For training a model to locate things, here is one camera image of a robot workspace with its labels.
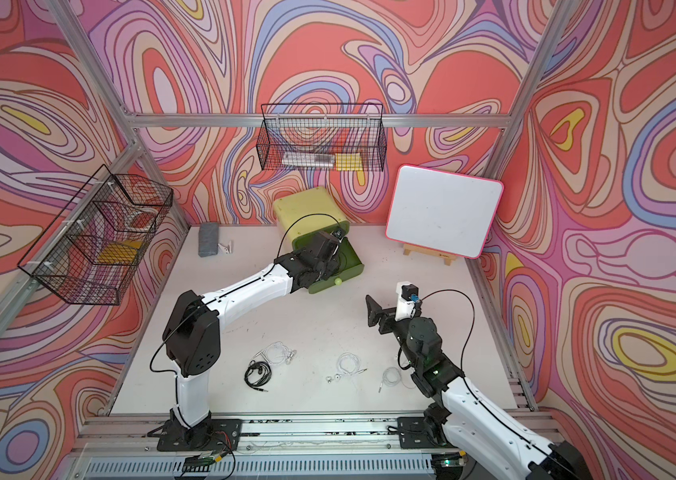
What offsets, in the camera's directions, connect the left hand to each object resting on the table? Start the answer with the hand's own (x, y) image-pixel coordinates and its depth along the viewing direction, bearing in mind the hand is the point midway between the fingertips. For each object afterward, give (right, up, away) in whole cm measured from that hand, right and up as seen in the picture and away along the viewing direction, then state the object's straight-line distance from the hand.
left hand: (327, 254), depth 90 cm
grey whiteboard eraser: (-47, +6, +24) cm, 53 cm away
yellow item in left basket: (-49, +1, -19) cm, 53 cm away
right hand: (+16, -13, -11) cm, 23 cm away
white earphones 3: (+18, -35, -7) cm, 40 cm away
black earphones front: (-19, -32, -6) cm, 38 cm away
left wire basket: (-53, +3, -21) cm, 57 cm away
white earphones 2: (+9, -33, -6) cm, 35 cm away
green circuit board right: (+31, -50, -18) cm, 62 cm away
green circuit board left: (-30, -51, -19) cm, 62 cm away
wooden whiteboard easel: (+36, +1, +16) cm, 39 cm away
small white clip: (-39, +2, +21) cm, 44 cm away
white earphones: (-15, -30, -3) cm, 33 cm away
